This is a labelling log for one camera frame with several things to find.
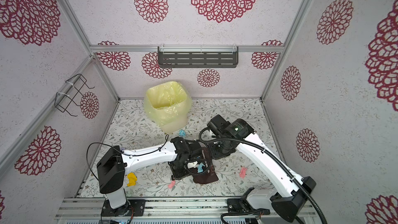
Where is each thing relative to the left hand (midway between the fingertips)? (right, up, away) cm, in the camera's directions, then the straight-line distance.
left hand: (177, 177), depth 76 cm
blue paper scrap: (+12, +3, +5) cm, 13 cm away
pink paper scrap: (+35, 0, +8) cm, 36 cm away
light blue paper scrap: (0, +19, +23) cm, 30 cm away
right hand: (+17, +14, -8) cm, 24 cm away
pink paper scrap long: (-3, -5, +4) cm, 6 cm away
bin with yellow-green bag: (-10, +37, +25) cm, 46 cm away
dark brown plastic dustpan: (+16, +2, -1) cm, 16 cm away
